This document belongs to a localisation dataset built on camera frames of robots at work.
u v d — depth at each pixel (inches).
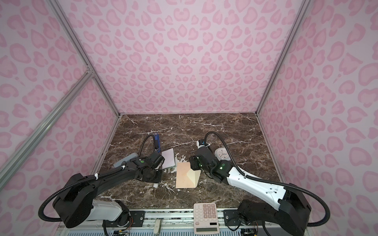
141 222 28.7
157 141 38.3
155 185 31.9
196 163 27.2
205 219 28.3
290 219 14.9
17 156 21.1
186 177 34.8
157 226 27.1
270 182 17.6
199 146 27.9
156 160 27.3
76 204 16.2
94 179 18.3
